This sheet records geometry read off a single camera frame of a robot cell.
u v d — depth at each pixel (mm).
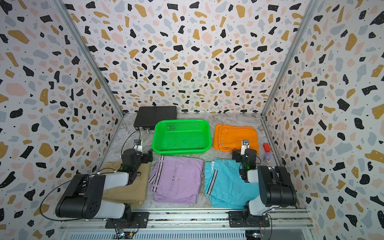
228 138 1042
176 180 855
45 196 649
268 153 966
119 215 615
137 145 798
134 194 807
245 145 827
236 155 857
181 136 1076
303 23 765
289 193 450
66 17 718
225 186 835
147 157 872
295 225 740
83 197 434
